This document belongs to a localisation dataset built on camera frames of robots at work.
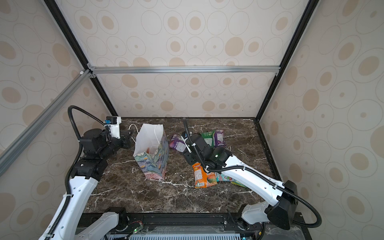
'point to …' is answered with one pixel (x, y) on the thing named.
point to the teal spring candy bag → (221, 177)
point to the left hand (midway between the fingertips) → (135, 128)
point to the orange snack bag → (202, 178)
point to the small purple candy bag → (177, 142)
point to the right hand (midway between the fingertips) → (189, 149)
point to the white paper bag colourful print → (151, 150)
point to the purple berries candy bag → (219, 138)
